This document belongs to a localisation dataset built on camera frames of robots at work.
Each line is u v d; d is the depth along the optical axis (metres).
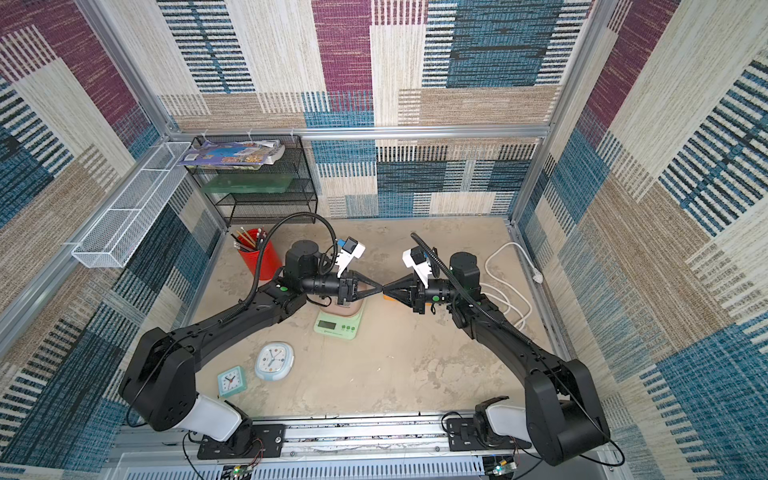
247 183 0.98
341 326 0.90
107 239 0.70
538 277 1.06
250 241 0.98
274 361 0.84
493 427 0.62
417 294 0.66
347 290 0.66
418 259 0.65
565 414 0.41
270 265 1.03
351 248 0.68
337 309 0.90
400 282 0.71
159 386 0.42
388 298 0.72
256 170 0.81
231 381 0.81
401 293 0.71
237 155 0.81
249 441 0.69
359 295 0.70
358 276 0.71
